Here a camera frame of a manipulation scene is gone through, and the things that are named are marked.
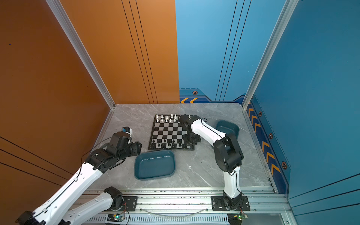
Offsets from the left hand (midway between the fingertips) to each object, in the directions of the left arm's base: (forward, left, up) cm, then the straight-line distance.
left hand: (138, 144), depth 77 cm
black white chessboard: (+17, -13, -15) cm, 26 cm away
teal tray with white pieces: (+25, -57, -17) cm, 65 cm away
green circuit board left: (-32, +8, -19) cm, 38 cm away
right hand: (+6, -29, -12) cm, 32 cm away
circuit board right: (-32, -52, -18) cm, 63 cm away
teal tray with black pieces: (-5, -7, -18) cm, 20 cm away
